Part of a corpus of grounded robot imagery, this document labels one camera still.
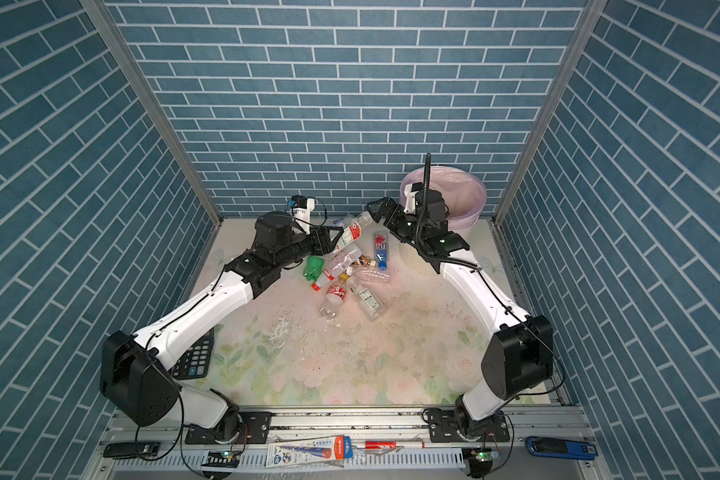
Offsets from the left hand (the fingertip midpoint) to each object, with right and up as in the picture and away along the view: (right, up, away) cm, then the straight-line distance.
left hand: (337, 229), depth 76 cm
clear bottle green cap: (+4, 0, +1) cm, 4 cm away
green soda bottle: (-12, -12, +25) cm, 30 cm away
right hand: (+9, +6, +1) cm, 10 cm away
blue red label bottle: (+12, -7, +29) cm, 32 cm away
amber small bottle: (+6, -10, +28) cm, 30 cm away
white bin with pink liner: (+39, +13, +20) cm, 45 cm away
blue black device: (+49, -50, -10) cm, 70 cm away
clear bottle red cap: (-3, -11, +22) cm, 25 cm away
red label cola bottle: (-4, -22, +20) cm, 29 cm away
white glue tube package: (-6, -53, -7) cm, 54 cm away
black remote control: (-48, -51, -8) cm, 71 cm away
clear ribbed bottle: (+7, -15, +27) cm, 32 cm away
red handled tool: (+12, -52, -6) cm, 54 cm away
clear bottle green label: (+9, -23, +14) cm, 28 cm away
